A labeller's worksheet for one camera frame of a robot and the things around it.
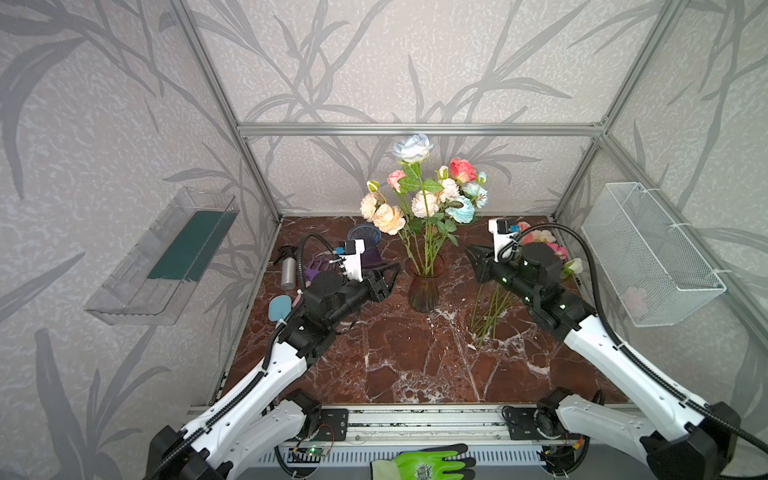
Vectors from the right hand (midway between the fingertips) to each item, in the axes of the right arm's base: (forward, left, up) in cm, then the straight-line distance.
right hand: (468, 244), depth 72 cm
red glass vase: (+2, +10, -15) cm, 18 cm away
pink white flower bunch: (+13, -41, -28) cm, 52 cm away
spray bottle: (+13, +56, -28) cm, 64 cm away
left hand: (-6, +18, -1) cm, 19 cm away
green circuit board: (-39, +40, -32) cm, 64 cm away
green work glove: (-41, +9, -29) cm, 51 cm away
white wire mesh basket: (-10, -38, +3) cm, 40 cm away
